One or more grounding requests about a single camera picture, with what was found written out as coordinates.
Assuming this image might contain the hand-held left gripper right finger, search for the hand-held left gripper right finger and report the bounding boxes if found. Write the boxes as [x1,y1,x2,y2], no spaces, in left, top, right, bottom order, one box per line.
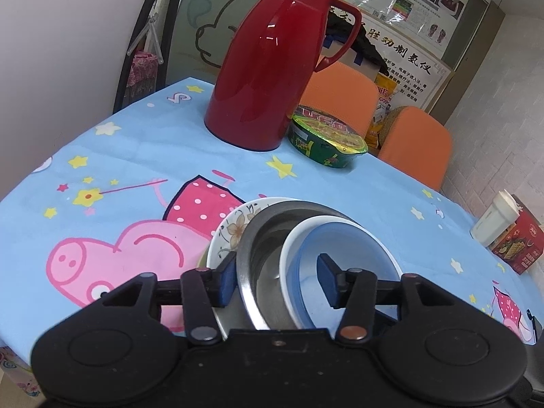
[317,253,447,345]

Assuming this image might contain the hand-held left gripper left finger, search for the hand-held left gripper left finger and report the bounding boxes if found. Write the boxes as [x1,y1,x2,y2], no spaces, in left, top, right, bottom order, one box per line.
[100,253,239,347]

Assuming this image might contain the blue plastic bowl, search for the blue plastic bowl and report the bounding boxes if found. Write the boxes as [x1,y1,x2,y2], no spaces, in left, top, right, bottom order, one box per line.
[286,223,400,330]

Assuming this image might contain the stainless steel bowl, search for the stainless steel bowl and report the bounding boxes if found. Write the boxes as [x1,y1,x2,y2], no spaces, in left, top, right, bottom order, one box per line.
[235,202,362,332]

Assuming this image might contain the white floral plate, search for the white floral plate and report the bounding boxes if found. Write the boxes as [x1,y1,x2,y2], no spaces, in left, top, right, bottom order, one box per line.
[207,198,273,341]

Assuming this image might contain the white ribbed bowl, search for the white ribbed bowl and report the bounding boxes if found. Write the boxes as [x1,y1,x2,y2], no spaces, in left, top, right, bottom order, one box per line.
[278,215,402,330]

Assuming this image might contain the green instant noodle bowl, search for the green instant noodle bowl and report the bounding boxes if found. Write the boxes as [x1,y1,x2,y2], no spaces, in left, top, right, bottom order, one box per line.
[288,104,369,170]

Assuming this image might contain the orange chair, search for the orange chair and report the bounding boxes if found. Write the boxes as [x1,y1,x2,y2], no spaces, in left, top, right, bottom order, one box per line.
[297,62,380,137]
[377,106,453,192]

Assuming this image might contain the blue cartoon pig tablecloth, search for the blue cartoon pig tablecloth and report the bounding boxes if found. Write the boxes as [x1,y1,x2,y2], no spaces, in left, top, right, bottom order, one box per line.
[0,77,544,392]

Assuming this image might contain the white tumbler with lid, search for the white tumbler with lid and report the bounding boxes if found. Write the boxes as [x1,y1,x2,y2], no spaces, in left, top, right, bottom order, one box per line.
[470,189,521,247]

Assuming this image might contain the yellow snack bag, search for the yellow snack bag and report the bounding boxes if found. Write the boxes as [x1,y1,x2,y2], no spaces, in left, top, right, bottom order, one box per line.
[364,74,403,150]

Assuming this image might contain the red cracker box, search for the red cracker box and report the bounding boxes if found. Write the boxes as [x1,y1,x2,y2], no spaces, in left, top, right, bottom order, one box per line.
[489,194,544,275]

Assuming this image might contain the red thermos jug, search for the red thermos jug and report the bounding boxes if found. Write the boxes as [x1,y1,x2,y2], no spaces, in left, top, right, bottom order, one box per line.
[204,0,363,151]

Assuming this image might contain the pink patterned cloth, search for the pink patterned cloth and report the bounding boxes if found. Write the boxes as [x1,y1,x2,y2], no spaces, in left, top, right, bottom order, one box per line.
[126,50,161,103]

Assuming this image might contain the floral patterned cloth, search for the floral patterned cloth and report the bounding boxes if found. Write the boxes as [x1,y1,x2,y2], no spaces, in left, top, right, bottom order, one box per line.
[0,345,45,398]

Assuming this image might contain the black cloth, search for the black cloth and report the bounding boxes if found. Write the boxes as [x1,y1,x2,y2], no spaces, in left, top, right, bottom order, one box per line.
[325,11,384,67]

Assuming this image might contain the frosted glass door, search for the frosted glass door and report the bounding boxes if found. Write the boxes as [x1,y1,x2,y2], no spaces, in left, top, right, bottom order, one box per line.
[161,0,307,91]

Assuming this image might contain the white text wall poster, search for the white text wall poster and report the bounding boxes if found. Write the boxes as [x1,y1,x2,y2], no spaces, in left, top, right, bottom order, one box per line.
[365,16,452,116]

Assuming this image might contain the black metal frame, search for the black metal frame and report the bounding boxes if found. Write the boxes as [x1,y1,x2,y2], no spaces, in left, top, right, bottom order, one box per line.
[113,0,188,115]

